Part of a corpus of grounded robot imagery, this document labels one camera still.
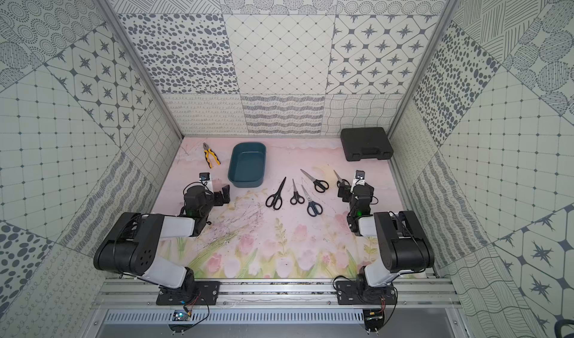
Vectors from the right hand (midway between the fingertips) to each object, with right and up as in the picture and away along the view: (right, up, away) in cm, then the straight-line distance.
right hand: (355, 184), depth 95 cm
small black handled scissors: (-26, -7, +3) cm, 27 cm away
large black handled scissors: (-14, -1, +7) cm, 16 cm away
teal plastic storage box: (-50, +6, +11) cm, 52 cm away
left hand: (-60, 0, -1) cm, 60 cm away
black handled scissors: (-5, +1, +9) cm, 11 cm away
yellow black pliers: (-72, +15, +19) cm, 76 cm away
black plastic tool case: (+9, +19, +23) cm, 31 cm away
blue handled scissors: (-18, -10, 0) cm, 21 cm away
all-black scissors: (-35, -7, +2) cm, 36 cm away
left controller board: (-64, -40, -23) cm, 79 cm away
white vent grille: (-45, -39, -25) cm, 65 cm away
